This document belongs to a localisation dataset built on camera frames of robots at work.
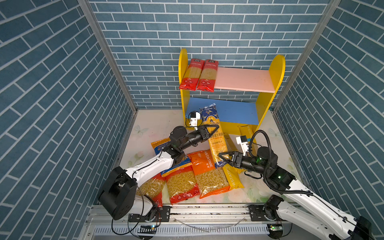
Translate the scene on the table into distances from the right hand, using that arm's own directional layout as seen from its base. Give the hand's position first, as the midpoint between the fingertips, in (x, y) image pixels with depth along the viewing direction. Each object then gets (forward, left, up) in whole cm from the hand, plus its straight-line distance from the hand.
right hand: (219, 155), depth 66 cm
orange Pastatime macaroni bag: (-3, +4, -23) cm, 24 cm away
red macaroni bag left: (-10, +33, -22) cm, 41 cm away
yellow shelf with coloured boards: (+61, -19, -15) cm, 65 cm away
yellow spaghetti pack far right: (+34, -21, -24) cm, 47 cm away
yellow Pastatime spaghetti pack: (0, -10, -23) cm, 25 cm away
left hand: (+10, +1, +7) cm, 12 cm away
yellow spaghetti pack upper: (+4, -5, +2) cm, 7 cm away
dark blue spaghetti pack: (+4, +1, +3) cm, 5 cm away
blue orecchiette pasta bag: (+15, +37, -20) cm, 44 cm away
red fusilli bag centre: (-6, +19, -22) cm, 29 cm away
